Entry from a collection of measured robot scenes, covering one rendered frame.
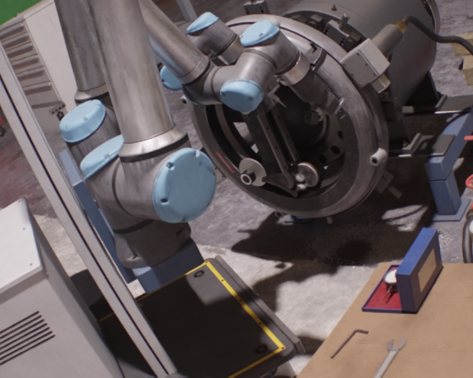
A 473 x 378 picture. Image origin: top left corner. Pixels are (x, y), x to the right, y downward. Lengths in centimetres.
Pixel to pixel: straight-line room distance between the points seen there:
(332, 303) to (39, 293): 118
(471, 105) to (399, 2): 52
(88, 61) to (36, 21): 384
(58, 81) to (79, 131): 401
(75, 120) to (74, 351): 68
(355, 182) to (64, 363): 113
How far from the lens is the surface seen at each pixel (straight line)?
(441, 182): 264
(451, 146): 268
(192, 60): 169
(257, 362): 187
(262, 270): 287
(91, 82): 219
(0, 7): 940
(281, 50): 169
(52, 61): 603
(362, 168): 230
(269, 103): 231
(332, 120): 242
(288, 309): 259
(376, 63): 213
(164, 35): 165
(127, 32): 142
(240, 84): 162
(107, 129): 207
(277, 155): 244
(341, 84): 217
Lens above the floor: 144
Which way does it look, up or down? 23 degrees down
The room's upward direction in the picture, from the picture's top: 25 degrees counter-clockwise
